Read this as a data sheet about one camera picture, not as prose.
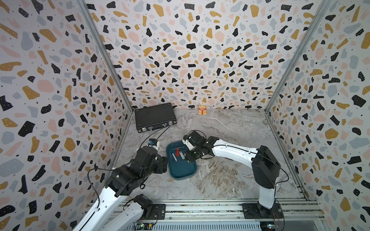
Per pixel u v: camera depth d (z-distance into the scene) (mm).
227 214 735
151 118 1082
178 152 950
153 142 604
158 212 735
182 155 922
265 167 481
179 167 890
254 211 737
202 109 1207
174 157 923
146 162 497
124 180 430
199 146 704
